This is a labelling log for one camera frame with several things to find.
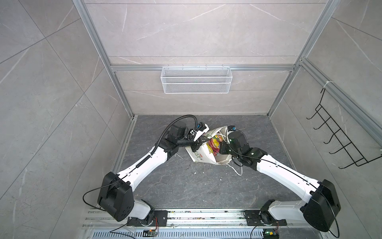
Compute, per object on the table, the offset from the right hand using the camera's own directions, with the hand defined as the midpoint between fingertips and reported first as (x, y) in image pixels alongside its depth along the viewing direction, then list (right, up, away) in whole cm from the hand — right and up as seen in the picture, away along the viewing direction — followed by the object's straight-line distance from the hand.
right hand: (219, 142), depth 82 cm
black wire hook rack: (+52, -2, -22) cm, 57 cm away
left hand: (-7, +4, -7) cm, 11 cm away
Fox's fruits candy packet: (-3, -2, +2) cm, 4 cm away
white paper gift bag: (-10, -6, -5) cm, 13 cm away
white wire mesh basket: (-13, +41, +19) cm, 47 cm away
